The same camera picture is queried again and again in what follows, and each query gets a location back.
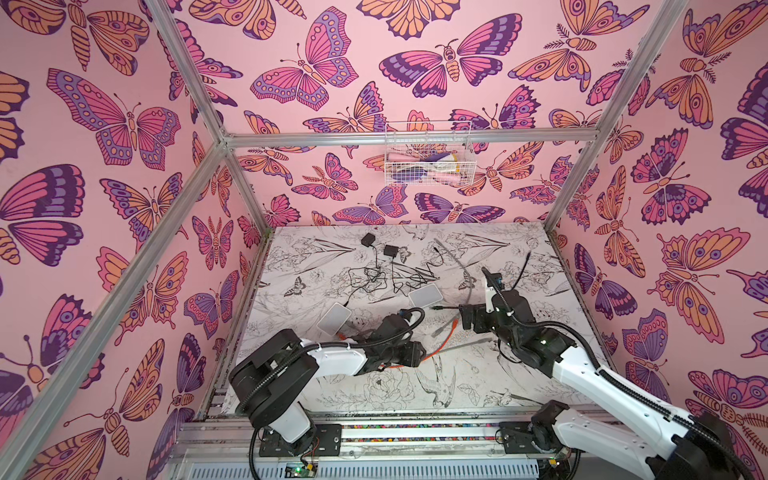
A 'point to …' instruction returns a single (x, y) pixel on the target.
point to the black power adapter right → (391, 250)
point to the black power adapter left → (368, 239)
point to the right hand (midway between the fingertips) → (476, 300)
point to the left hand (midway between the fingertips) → (422, 350)
